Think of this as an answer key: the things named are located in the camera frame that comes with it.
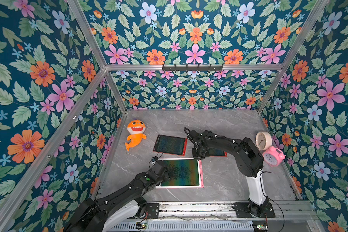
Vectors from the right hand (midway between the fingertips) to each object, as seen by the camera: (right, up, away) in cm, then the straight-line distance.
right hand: (199, 156), depth 93 cm
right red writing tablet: (+10, +2, 0) cm, 10 cm away
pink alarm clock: (+43, +2, -10) cm, 44 cm away
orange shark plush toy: (-43, +18, +5) cm, 47 cm away
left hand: (-18, -10, -7) cm, 22 cm away
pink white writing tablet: (-10, -8, -7) cm, 15 cm away
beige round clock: (+41, +10, -2) cm, 42 cm away
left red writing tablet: (-19, +6, +5) cm, 21 cm away
